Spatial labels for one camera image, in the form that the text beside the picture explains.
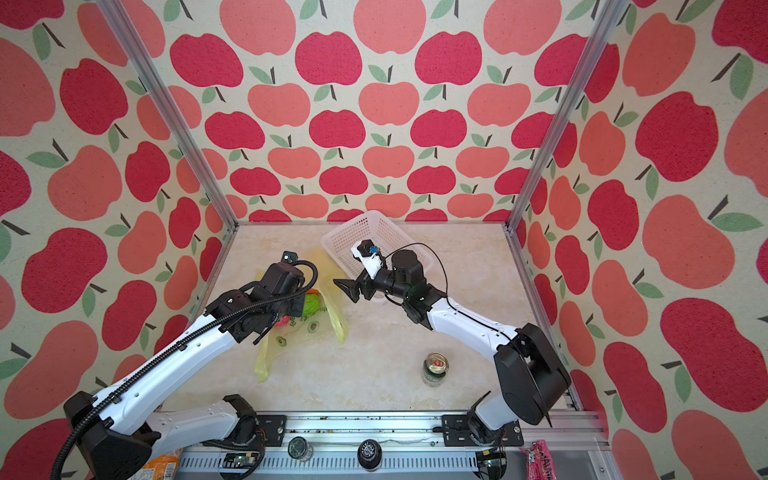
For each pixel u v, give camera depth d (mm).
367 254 653
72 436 371
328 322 737
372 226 1137
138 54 760
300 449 638
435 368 748
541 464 692
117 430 389
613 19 702
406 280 629
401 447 736
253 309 502
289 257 654
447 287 630
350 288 678
